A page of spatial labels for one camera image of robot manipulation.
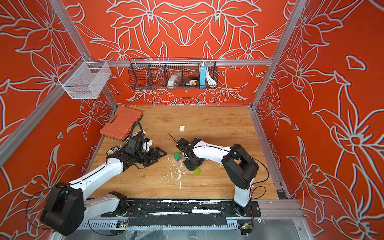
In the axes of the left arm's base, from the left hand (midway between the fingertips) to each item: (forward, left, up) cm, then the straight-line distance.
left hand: (163, 155), depth 83 cm
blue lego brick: (+1, -8, -7) cm, 11 cm away
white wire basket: (+36, +53, +23) cm, 68 cm away
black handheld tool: (-8, +17, +17) cm, 25 cm away
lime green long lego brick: (-5, -20, -7) cm, 21 cm away
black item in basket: (+37, -13, +25) cm, 46 cm away
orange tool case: (+21, +35, -3) cm, 41 cm away
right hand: (-3, -16, -8) cm, 18 cm away
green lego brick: (+2, -7, -4) cm, 9 cm away
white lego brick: (+25, -7, -6) cm, 27 cm away
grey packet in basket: (+40, -2, +23) cm, 46 cm away
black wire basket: (+51, +13, +21) cm, 56 cm away
